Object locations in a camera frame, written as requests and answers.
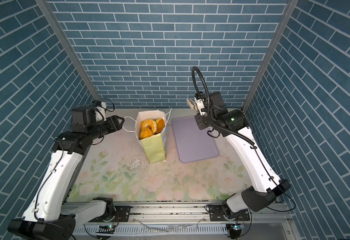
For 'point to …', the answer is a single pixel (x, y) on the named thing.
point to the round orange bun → (160, 123)
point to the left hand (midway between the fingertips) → (121, 120)
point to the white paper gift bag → (154, 146)
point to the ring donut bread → (150, 122)
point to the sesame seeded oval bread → (145, 132)
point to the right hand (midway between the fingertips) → (199, 113)
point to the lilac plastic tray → (192, 143)
